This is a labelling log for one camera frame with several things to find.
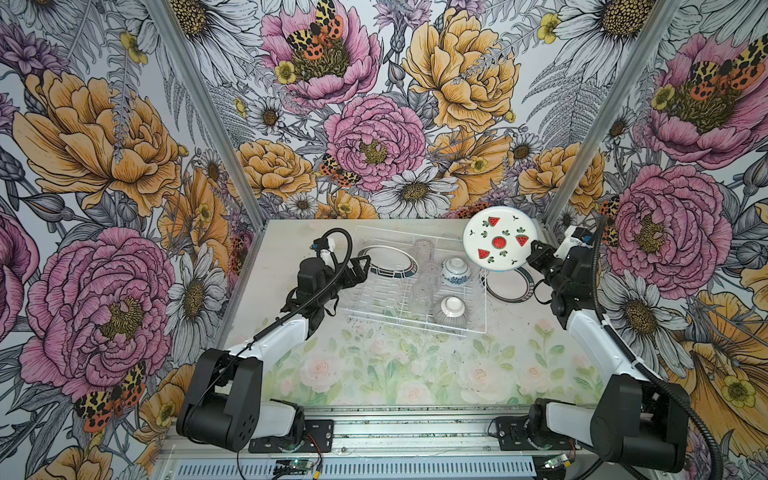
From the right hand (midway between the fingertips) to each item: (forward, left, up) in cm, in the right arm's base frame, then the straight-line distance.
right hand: (531, 247), depth 83 cm
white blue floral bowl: (+5, +17, -17) cm, 25 cm away
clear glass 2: (+1, +27, -13) cm, 30 cm away
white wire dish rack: (+2, +30, -18) cm, 35 cm away
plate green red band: (+7, +39, -13) cm, 41 cm away
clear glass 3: (-7, +30, -13) cm, 33 cm away
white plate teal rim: (+5, +7, -1) cm, 9 cm away
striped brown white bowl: (-11, +21, -16) cm, 29 cm away
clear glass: (+12, +27, -14) cm, 33 cm away
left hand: (-1, +48, -6) cm, 48 cm away
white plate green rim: (+4, -4, -25) cm, 25 cm away
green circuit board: (-45, +63, -23) cm, 81 cm away
